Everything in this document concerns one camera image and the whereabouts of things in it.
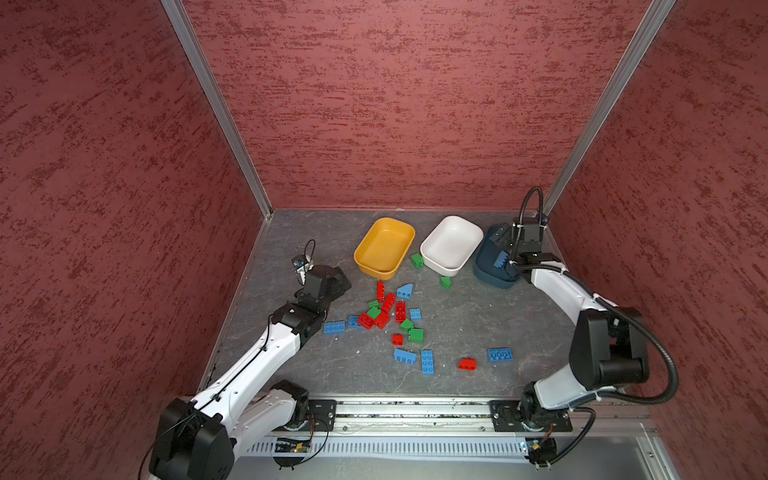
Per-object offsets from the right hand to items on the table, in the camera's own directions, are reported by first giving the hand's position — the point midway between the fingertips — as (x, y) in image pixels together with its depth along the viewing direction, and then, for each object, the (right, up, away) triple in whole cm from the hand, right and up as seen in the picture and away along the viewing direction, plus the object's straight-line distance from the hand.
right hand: (505, 240), depth 92 cm
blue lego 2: (-48, -25, -2) cm, 54 cm away
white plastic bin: (-14, -2, +18) cm, 23 cm away
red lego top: (-39, -17, +3) cm, 43 cm away
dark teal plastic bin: (-2, -7, +14) cm, 16 cm away
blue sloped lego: (-32, -17, +3) cm, 36 cm away
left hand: (-53, -12, -9) cm, 55 cm away
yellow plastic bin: (-39, -3, +15) cm, 42 cm away
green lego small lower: (-32, -26, -5) cm, 41 cm away
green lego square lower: (-29, -28, -6) cm, 40 cm away
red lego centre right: (-33, -23, 0) cm, 40 cm away
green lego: (-27, -7, +11) cm, 30 cm away
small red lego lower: (-34, -29, -6) cm, 46 cm away
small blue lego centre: (-29, -23, -1) cm, 37 cm away
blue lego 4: (-26, -35, -10) cm, 44 cm away
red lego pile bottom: (-39, -24, -4) cm, 46 cm away
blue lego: (-53, -26, -4) cm, 60 cm away
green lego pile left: (-41, -21, -2) cm, 47 cm away
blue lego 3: (-33, -32, -10) cm, 48 cm away
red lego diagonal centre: (-37, -20, 0) cm, 42 cm away
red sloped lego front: (-14, -35, -10) cm, 39 cm away
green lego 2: (-17, -14, +6) cm, 23 cm away
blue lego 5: (-5, -33, -9) cm, 34 cm away
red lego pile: (-44, -24, -5) cm, 50 cm away
